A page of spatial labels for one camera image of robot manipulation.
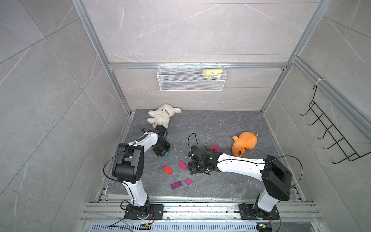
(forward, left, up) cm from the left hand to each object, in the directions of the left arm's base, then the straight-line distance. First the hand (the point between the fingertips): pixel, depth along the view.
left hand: (169, 149), depth 95 cm
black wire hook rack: (-11, -81, +30) cm, 87 cm away
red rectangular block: (-13, 0, -2) cm, 13 cm away
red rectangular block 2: (-1, -32, -2) cm, 32 cm away
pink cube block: (-21, -12, -2) cm, 24 cm away
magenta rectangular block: (+2, -30, -3) cm, 30 cm away
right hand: (-15, -15, +3) cm, 21 cm away
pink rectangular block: (-10, -9, -2) cm, 14 cm away
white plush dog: (+23, +7, +8) cm, 25 cm away
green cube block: (+2, -26, -2) cm, 27 cm away
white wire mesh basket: (+42, -14, +27) cm, 52 cm away
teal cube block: (-4, +2, 0) cm, 4 cm away
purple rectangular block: (-22, -5, -2) cm, 23 cm away
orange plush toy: (+2, -51, +5) cm, 51 cm away
